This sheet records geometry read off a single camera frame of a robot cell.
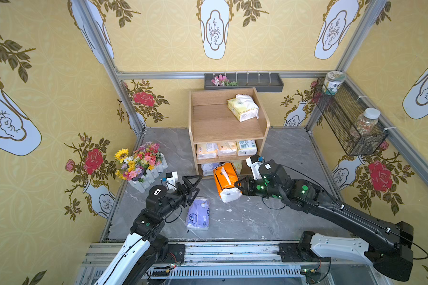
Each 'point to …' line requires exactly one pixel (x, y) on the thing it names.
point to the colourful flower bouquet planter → (141, 167)
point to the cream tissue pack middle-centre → (227, 148)
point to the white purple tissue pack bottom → (207, 168)
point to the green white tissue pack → (245, 148)
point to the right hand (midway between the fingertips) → (236, 180)
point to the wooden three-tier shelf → (226, 125)
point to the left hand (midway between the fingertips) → (196, 181)
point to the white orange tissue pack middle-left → (207, 151)
